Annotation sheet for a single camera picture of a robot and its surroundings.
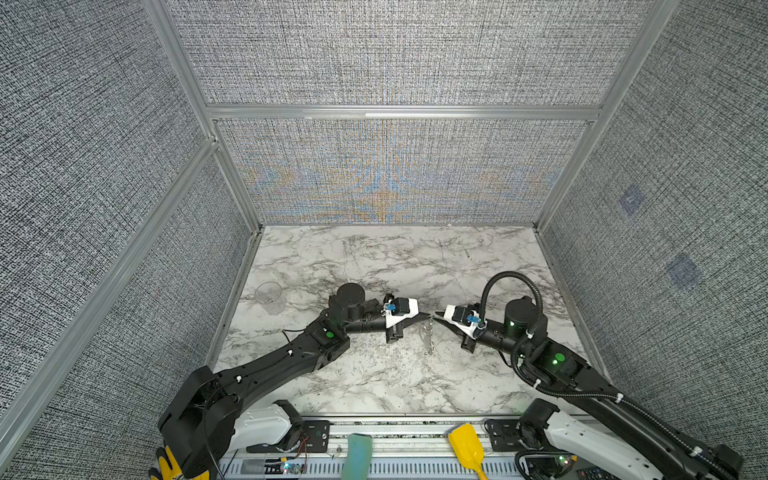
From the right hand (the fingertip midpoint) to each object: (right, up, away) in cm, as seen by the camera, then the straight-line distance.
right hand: (439, 309), depth 69 cm
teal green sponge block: (-19, -35, +1) cm, 40 cm away
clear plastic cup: (-50, 0, +27) cm, 57 cm away
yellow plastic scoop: (+8, -34, +3) cm, 35 cm away
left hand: (-3, -1, -1) cm, 3 cm away
